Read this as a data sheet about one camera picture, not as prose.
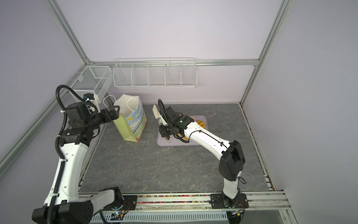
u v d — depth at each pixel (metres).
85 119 0.52
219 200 0.74
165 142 0.75
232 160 0.45
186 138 0.56
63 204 0.37
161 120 0.73
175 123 0.59
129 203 0.74
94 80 1.01
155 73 0.99
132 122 0.83
